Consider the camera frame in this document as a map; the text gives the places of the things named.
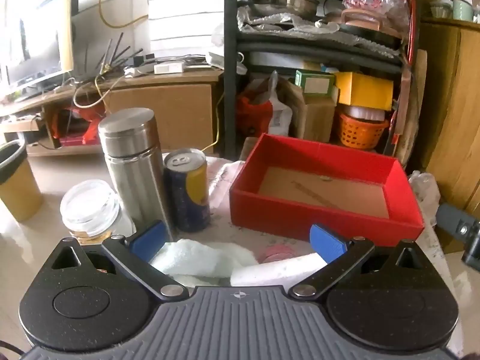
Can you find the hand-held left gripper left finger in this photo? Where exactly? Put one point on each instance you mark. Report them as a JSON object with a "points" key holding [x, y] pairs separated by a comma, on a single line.
{"points": [[148, 238]]}

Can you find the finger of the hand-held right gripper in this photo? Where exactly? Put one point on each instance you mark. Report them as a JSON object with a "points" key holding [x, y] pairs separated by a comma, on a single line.
{"points": [[452, 219]]}

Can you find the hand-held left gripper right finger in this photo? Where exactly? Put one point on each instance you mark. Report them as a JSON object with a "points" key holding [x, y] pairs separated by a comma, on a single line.
{"points": [[326, 242]]}

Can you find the red cardboard box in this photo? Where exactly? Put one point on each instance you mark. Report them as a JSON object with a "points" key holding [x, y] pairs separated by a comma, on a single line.
{"points": [[326, 225]]}

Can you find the pink knitted sock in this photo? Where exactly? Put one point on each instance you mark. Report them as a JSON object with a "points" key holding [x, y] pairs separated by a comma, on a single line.
{"points": [[277, 253]]}

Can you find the white towel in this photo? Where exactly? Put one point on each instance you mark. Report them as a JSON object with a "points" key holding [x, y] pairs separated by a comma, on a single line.
{"points": [[202, 258]]}

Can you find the white roll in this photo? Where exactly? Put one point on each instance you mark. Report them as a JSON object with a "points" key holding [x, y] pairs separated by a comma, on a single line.
{"points": [[270, 273]]}

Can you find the blue and yellow drink can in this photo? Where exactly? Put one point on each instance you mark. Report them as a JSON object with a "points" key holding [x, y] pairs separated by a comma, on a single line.
{"points": [[187, 195]]}

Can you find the clear glass jar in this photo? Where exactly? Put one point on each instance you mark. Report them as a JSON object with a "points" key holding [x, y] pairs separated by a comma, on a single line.
{"points": [[90, 210]]}

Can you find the stainless steel thermos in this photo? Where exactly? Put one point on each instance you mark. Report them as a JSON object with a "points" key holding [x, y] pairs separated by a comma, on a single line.
{"points": [[131, 165]]}

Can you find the floral tablecloth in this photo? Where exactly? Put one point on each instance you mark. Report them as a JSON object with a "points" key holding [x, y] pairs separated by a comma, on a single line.
{"points": [[221, 172]]}

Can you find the wooden cabinet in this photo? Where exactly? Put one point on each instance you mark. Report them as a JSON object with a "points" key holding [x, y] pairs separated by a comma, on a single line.
{"points": [[450, 120]]}

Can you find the orange plastic basket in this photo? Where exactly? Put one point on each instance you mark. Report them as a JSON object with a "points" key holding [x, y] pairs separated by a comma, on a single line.
{"points": [[362, 131]]}

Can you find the small red plastic bag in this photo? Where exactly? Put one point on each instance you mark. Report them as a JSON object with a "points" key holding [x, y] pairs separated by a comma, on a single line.
{"points": [[90, 131]]}

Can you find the brown cardboard box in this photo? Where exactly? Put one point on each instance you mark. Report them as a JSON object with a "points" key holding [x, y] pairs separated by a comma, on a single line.
{"points": [[315, 118]]}

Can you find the white printed plastic bag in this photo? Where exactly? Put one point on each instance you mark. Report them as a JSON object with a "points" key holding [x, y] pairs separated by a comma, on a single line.
{"points": [[279, 116]]}

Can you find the white plastic container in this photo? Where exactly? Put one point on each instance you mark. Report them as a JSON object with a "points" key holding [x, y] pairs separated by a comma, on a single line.
{"points": [[365, 113]]}

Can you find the yellow trash bin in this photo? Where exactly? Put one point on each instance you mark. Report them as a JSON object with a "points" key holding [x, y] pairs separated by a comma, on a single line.
{"points": [[18, 191]]}

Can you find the wooden tv stand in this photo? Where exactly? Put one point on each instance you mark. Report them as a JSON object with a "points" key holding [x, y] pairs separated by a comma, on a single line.
{"points": [[168, 101]]}

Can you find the yellow box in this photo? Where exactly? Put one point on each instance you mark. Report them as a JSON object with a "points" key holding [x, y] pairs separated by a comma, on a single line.
{"points": [[363, 92]]}

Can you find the green box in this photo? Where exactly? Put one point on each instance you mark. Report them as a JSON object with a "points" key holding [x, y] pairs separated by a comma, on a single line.
{"points": [[315, 81]]}

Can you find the white power adapter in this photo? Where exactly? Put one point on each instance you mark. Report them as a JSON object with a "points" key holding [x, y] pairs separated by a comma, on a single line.
{"points": [[168, 68]]}

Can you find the black shelf rack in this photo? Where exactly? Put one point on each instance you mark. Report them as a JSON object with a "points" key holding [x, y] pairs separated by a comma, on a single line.
{"points": [[230, 82]]}

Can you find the black router with antennas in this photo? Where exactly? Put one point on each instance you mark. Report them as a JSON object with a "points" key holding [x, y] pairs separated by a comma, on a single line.
{"points": [[123, 54]]}

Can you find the black frying pan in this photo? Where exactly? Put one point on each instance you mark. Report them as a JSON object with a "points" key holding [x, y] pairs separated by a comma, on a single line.
{"points": [[375, 37]]}

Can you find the red hanging strip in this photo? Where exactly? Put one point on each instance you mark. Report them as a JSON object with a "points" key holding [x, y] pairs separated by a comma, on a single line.
{"points": [[410, 15]]}

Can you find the teal ceramic cup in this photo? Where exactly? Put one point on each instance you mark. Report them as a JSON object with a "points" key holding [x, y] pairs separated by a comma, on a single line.
{"points": [[463, 9]]}

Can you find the pink pot with lid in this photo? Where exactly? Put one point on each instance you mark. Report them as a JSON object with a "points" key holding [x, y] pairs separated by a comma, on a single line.
{"points": [[360, 18]]}

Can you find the bubble wrap sheet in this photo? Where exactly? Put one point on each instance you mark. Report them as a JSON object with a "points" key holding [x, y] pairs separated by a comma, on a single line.
{"points": [[270, 22]]}

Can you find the computer monitor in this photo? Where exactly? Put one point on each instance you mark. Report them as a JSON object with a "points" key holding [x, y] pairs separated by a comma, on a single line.
{"points": [[33, 37]]}

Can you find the stainless steel pot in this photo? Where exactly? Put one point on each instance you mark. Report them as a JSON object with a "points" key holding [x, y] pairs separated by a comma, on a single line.
{"points": [[292, 3]]}

